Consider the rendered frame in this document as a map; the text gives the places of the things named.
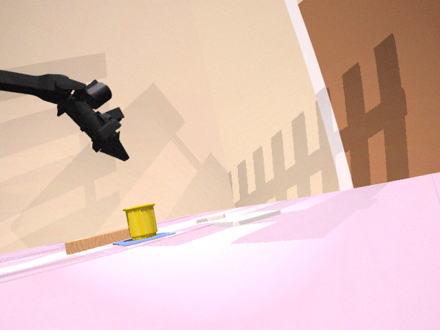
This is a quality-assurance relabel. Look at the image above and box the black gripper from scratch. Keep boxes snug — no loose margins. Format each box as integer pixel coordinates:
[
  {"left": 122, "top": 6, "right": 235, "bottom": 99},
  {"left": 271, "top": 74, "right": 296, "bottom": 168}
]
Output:
[{"left": 78, "top": 110, "right": 129, "bottom": 161}]

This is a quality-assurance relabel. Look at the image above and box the tan wooden plank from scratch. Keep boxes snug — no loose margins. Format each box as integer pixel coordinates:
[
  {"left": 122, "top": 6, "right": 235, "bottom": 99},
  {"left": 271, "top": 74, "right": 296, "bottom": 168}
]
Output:
[{"left": 65, "top": 228, "right": 132, "bottom": 254}]

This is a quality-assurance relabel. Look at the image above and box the yellow cup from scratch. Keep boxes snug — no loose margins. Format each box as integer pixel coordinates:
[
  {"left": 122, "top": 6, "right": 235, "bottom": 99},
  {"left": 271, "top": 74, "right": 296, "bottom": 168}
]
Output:
[{"left": 123, "top": 203, "right": 157, "bottom": 241}]

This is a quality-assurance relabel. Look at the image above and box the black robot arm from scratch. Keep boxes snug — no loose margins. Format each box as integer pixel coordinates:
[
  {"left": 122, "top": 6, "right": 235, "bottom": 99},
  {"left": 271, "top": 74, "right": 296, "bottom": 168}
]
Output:
[{"left": 0, "top": 70, "right": 125, "bottom": 125}]

